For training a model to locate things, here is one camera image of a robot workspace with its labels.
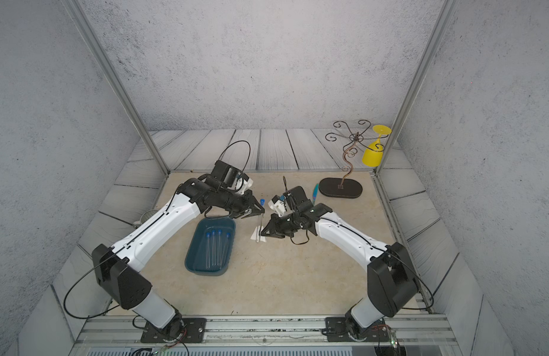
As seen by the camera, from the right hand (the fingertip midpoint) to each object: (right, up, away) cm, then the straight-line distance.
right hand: (262, 234), depth 76 cm
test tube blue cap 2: (-23, -9, +15) cm, 29 cm away
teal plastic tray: (-22, -8, +16) cm, 28 cm away
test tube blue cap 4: (0, +11, +1) cm, 11 cm away
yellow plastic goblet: (+46, +30, +21) cm, 59 cm away
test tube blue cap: (-19, -5, +18) cm, 27 cm away
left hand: (+2, +8, -3) cm, 9 cm away
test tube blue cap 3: (-21, -9, +15) cm, 27 cm away
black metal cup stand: (+36, +16, +35) cm, 53 cm away
